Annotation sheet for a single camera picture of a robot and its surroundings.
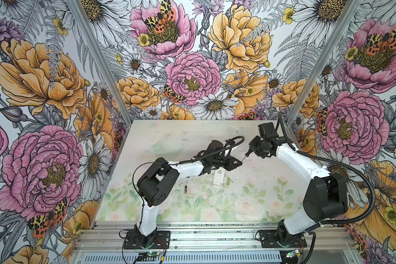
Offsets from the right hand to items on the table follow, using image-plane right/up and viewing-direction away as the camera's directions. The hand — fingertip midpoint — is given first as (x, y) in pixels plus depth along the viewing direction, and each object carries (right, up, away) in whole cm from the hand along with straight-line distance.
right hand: (250, 150), depth 89 cm
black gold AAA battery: (-34, -21, 0) cm, 40 cm away
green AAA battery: (-11, -17, +5) cm, 21 cm away
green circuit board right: (+12, -43, -17) cm, 48 cm away
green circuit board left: (-45, -42, -18) cm, 64 cm away
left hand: (-6, -8, -3) cm, 10 cm away
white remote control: (-16, -15, +5) cm, 23 cm away
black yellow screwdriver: (-2, -2, -1) cm, 3 cm away
